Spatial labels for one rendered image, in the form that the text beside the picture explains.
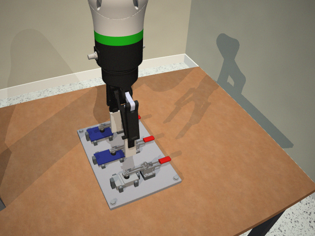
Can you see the blue rectangular block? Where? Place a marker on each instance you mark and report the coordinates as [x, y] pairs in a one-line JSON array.
[[105, 157]]

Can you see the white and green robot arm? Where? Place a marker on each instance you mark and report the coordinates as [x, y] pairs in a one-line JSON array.
[[118, 33]]

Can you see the blue rectangular plate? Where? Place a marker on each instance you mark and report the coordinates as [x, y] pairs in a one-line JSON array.
[[96, 135]]

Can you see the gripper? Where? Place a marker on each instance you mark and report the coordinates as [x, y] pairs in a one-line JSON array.
[[119, 91]]

